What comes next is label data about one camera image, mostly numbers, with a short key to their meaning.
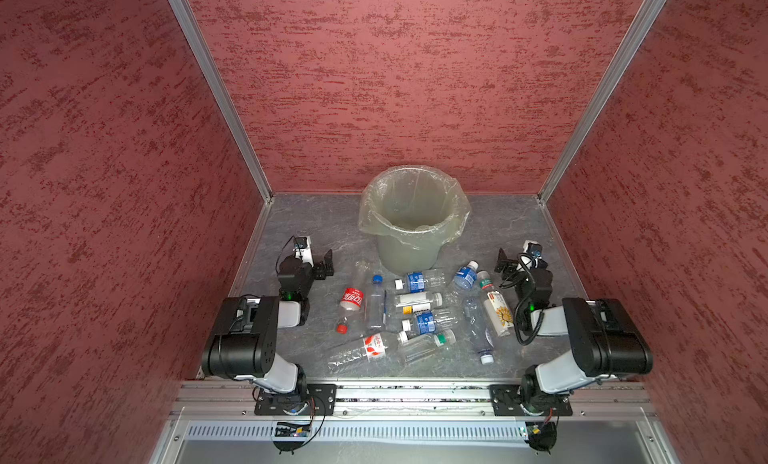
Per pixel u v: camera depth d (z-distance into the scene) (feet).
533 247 2.55
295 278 2.29
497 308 2.79
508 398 2.43
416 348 2.70
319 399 2.47
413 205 3.19
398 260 3.10
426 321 2.67
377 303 2.89
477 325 2.84
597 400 2.51
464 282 3.02
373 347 2.54
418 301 2.87
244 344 1.47
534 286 2.23
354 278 3.11
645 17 2.43
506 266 2.73
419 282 2.94
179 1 2.33
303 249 2.62
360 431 2.54
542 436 2.32
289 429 2.38
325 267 2.80
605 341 1.47
